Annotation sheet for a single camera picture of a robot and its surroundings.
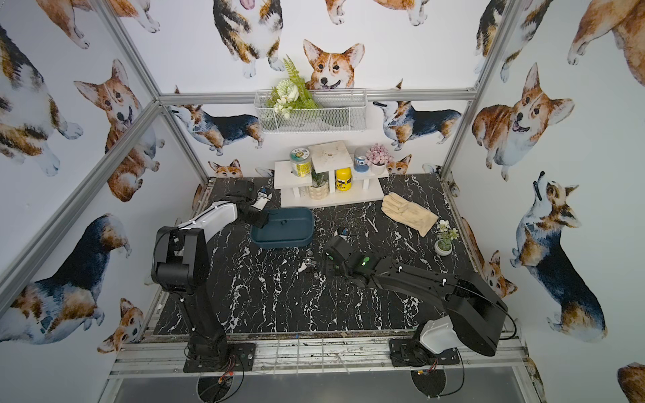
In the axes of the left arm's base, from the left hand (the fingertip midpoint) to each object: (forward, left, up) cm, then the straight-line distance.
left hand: (260, 212), depth 100 cm
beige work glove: (+1, -65, -7) cm, 65 cm away
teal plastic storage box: (-3, -10, -8) cm, 13 cm away
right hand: (-21, -29, +4) cm, 36 cm away
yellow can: (+16, -34, +2) cm, 37 cm away
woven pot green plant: (+12, -24, 0) cm, 26 cm away
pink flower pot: (+11, -46, +18) cm, 50 cm away
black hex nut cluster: (-19, -21, -6) cm, 29 cm away
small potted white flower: (-15, -70, -2) cm, 71 cm away
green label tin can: (+12, -17, +16) cm, 26 cm away
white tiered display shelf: (+15, -27, +15) cm, 34 cm away
